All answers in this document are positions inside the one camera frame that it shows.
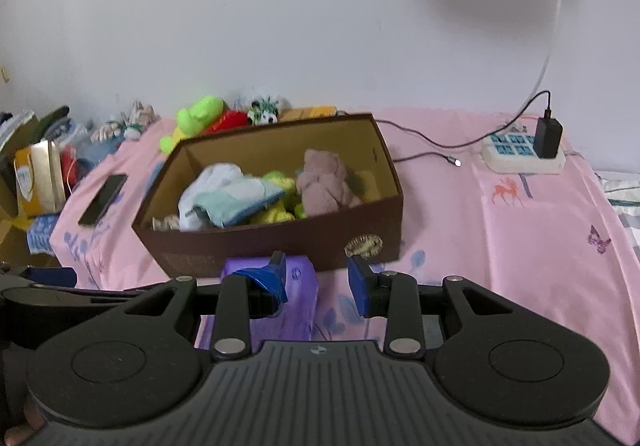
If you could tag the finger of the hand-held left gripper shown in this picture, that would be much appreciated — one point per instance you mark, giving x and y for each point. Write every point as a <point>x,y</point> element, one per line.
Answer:
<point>55,278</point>

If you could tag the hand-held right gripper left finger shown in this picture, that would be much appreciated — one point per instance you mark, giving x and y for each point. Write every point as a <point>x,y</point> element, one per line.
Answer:
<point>267,282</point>

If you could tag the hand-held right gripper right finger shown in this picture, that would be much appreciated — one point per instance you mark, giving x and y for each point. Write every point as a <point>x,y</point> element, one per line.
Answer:
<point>359,291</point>

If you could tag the purple tissue pack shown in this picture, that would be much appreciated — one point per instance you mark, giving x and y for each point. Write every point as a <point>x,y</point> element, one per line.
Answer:
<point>300,291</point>

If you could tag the brown cardboard box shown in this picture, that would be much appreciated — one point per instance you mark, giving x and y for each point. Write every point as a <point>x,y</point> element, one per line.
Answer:
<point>280,241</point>

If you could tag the neon yellow-green cloth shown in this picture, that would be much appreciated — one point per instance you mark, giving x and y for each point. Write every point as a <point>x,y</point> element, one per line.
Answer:
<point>275,213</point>

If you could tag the light teal cloth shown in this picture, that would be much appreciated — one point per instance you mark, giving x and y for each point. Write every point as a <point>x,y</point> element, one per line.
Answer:
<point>240,201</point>

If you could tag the yellow cloth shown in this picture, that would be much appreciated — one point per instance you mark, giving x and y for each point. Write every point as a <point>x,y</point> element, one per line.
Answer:
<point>280,181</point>

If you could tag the pink brown plush bear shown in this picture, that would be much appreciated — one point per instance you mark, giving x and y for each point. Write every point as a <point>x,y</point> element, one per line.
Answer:
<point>325,181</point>

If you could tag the blue patterned cloth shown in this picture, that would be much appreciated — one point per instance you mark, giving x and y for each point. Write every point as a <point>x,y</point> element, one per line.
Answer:
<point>42,236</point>

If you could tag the black smartphone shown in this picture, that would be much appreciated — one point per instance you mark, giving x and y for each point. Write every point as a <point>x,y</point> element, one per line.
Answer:
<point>102,201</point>

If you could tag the gold paper bag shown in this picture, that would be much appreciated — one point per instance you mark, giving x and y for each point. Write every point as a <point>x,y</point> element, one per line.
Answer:
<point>37,175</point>

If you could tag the red bag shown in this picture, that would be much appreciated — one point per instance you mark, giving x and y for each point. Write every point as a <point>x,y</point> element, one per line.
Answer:
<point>69,165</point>

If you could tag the pink printed bed sheet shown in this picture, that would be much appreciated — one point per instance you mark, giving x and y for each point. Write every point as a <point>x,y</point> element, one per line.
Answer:
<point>475,236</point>

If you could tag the light blue cloth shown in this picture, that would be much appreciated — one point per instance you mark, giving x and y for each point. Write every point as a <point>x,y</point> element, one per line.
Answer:
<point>97,153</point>

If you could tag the stack of books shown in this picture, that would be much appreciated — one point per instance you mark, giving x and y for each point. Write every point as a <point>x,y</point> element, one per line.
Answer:
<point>15,128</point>

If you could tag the dark green cloth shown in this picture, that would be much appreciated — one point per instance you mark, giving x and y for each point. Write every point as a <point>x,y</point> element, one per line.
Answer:
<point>54,118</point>

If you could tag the red plush toy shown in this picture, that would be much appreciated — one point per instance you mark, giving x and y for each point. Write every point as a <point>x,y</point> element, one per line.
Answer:
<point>227,120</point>

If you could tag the white and green plush toy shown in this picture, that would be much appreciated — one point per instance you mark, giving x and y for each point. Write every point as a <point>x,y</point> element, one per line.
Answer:
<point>264,111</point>

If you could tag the green and yellow plush toy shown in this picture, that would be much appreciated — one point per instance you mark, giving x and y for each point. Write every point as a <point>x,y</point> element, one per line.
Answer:
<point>192,120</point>

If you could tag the white and grey plush toy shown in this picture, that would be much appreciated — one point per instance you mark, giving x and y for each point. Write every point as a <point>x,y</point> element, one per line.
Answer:
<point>140,115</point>

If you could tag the white power strip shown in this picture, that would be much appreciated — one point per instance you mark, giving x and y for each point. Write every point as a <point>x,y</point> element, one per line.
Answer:
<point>515,153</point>

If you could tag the black charger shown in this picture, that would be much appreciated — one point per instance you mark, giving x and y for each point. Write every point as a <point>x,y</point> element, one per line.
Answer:
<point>548,138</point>

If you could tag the striped grey bedding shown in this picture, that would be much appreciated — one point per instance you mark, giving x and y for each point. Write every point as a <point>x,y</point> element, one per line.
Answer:
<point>622,206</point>

